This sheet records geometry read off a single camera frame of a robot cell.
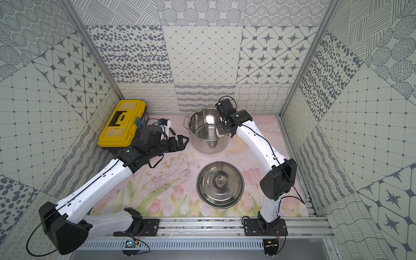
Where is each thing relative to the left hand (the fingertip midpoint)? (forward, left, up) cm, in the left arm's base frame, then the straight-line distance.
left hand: (181, 136), depth 74 cm
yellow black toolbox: (+13, +37, -10) cm, 40 cm away
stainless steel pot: (+28, -6, -25) cm, 38 cm away
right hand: (+9, -22, -4) cm, 24 cm away
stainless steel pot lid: (-12, -19, -27) cm, 35 cm away
